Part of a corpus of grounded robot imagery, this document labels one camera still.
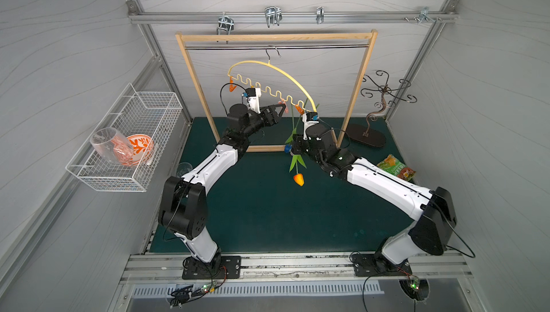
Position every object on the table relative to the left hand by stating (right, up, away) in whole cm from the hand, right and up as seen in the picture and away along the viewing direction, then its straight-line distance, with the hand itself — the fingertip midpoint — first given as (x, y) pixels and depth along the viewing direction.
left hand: (282, 106), depth 77 cm
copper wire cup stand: (+44, +6, +11) cm, 46 cm away
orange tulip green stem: (+5, -19, -1) cm, 20 cm away
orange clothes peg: (+6, -1, +1) cm, 6 cm away
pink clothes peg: (0, +2, +2) cm, 3 cm away
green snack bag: (+51, -24, +20) cm, 59 cm away
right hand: (+4, -10, 0) cm, 11 cm away
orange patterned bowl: (-45, -15, -10) cm, 48 cm away
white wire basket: (-49, -2, +3) cm, 49 cm away
